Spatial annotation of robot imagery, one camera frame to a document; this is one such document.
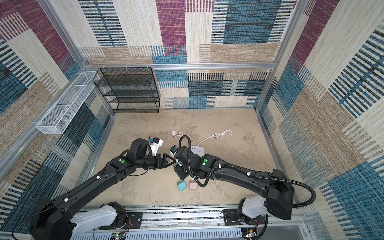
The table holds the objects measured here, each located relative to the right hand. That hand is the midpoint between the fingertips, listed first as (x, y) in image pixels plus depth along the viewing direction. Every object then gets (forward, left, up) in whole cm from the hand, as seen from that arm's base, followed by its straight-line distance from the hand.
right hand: (180, 169), depth 76 cm
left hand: (+3, +4, +4) cm, 6 cm away
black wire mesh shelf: (+59, +38, +5) cm, 70 cm away
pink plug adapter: (-4, -6, -12) cm, 14 cm away
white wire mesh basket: (+20, +57, +21) cm, 64 cm away
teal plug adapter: (-4, 0, -12) cm, 13 cm away
